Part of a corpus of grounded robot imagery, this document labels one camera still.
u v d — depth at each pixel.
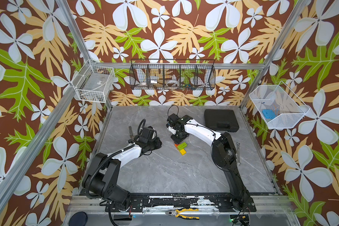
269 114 0.81
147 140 0.71
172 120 0.78
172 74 0.98
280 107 0.82
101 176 0.44
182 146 0.93
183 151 0.93
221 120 1.05
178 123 0.70
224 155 0.56
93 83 0.86
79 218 0.69
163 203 0.75
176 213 0.71
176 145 0.94
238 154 0.94
